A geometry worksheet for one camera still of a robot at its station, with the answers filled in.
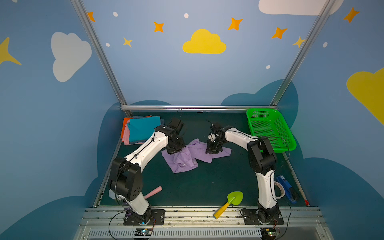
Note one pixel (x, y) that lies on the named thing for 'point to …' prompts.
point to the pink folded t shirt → (126, 136)
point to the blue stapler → (287, 186)
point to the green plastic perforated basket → (268, 123)
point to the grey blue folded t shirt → (162, 122)
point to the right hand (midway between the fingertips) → (208, 151)
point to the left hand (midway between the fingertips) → (184, 149)
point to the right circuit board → (268, 233)
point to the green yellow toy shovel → (234, 197)
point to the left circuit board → (143, 232)
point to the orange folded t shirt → (125, 121)
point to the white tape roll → (282, 188)
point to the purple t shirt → (186, 159)
